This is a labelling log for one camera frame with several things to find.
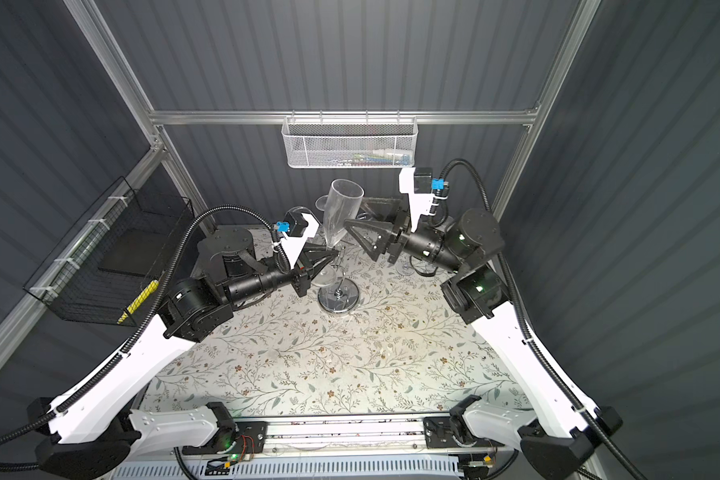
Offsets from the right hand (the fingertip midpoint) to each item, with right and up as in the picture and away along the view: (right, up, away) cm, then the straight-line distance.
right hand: (354, 220), depth 48 cm
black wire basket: (-62, -12, +15) cm, 64 cm away
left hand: (-4, -4, +9) cm, 10 cm away
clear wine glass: (-11, +9, +35) cm, 37 cm away
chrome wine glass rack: (-7, -20, +51) cm, 55 cm away
